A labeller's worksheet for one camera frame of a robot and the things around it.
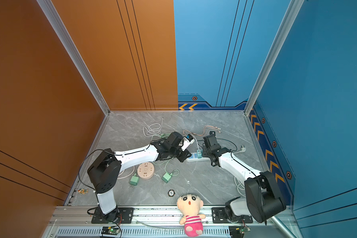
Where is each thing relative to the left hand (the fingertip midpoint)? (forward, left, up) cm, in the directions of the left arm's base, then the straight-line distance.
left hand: (191, 152), depth 87 cm
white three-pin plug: (+7, -34, -7) cm, 36 cm away
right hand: (+4, -11, -2) cm, 12 cm away
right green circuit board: (-37, -22, -10) cm, 44 cm away
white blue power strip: (-1, -2, -7) cm, 8 cm away
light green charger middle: (-13, +14, -6) cm, 20 cm away
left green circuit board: (-37, +40, -10) cm, 56 cm away
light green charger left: (-15, +33, -7) cm, 36 cm away
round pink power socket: (-9, +27, -7) cm, 29 cm away
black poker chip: (-20, +11, -9) cm, 25 cm away
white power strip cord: (-16, -28, -9) cm, 33 cm away
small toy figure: (-20, +60, -9) cm, 64 cm away
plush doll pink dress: (-28, +1, -1) cm, 28 cm away
